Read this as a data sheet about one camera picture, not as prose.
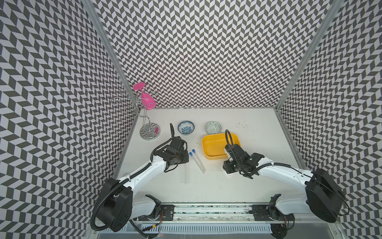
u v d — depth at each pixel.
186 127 1.05
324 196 0.41
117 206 0.40
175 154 0.64
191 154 0.94
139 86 0.88
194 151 0.96
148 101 0.93
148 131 1.02
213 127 1.05
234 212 0.75
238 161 0.65
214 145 0.98
